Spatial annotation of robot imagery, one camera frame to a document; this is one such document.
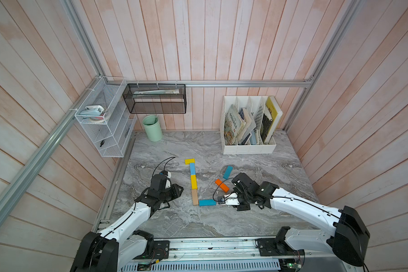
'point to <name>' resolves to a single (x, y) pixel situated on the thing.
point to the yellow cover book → (272, 111)
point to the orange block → (222, 186)
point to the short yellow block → (187, 161)
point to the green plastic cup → (152, 124)
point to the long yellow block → (194, 182)
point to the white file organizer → (249, 124)
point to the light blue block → (192, 170)
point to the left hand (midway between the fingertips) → (182, 191)
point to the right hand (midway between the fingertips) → (232, 195)
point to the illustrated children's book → (234, 123)
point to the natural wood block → (195, 198)
